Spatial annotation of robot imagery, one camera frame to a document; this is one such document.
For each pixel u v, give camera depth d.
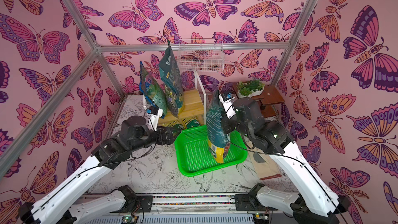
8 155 0.50
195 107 0.87
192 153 0.90
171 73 0.64
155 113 0.59
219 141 0.66
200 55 0.95
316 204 0.36
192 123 0.95
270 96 0.97
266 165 0.85
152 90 0.72
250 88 0.83
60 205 0.39
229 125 0.55
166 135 0.58
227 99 0.51
